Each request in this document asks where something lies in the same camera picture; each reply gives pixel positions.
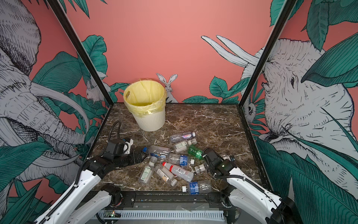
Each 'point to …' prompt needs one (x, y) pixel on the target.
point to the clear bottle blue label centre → (182, 160)
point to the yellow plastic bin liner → (145, 97)
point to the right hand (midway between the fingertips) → (207, 158)
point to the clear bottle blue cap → (161, 152)
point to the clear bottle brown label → (165, 174)
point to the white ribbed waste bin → (154, 122)
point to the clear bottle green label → (147, 171)
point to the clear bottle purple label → (182, 136)
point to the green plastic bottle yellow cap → (193, 150)
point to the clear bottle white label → (182, 146)
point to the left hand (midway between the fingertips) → (141, 155)
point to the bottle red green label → (199, 169)
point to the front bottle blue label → (196, 188)
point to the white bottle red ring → (179, 172)
